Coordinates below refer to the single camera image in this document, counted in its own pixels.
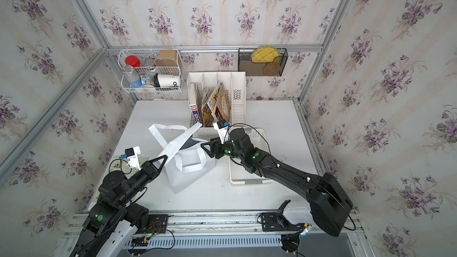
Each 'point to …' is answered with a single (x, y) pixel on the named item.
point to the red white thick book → (192, 103)
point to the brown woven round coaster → (271, 69)
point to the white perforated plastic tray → (238, 174)
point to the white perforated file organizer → (235, 82)
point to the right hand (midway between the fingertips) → (208, 143)
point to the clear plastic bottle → (130, 80)
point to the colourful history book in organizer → (222, 111)
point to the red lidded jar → (132, 60)
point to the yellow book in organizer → (206, 110)
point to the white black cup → (166, 80)
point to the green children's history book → (120, 165)
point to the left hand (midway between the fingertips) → (170, 160)
